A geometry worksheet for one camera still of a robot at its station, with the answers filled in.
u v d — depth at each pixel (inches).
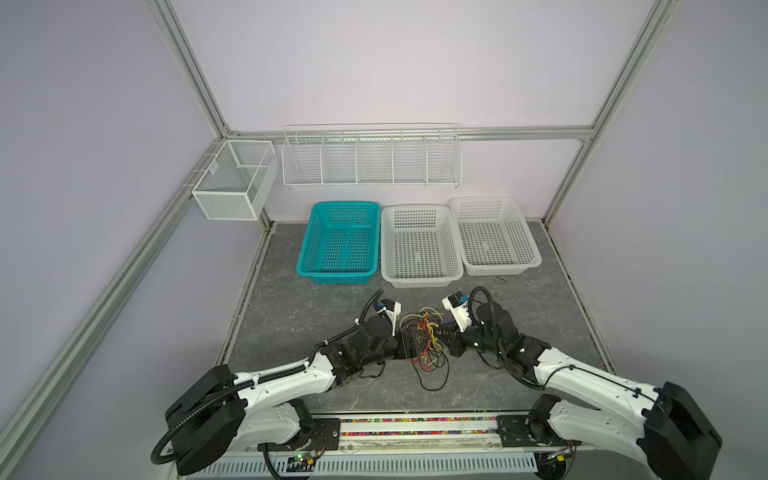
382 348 24.9
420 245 44.3
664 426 15.9
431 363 31.2
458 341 27.4
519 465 27.8
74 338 19.9
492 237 45.5
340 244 45.4
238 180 40.3
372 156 39.1
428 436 29.6
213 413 16.2
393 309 29.0
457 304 27.9
